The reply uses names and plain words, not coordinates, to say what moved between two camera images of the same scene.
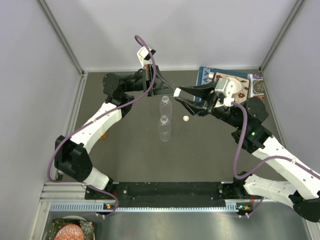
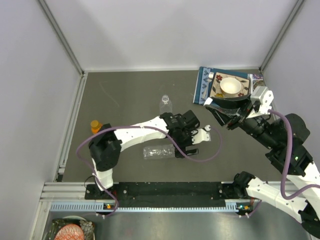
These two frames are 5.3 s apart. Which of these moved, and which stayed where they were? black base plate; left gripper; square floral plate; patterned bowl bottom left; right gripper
Moved: right gripper; left gripper
Stayed: patterned bowl bottom left; square floral plate; black base plate
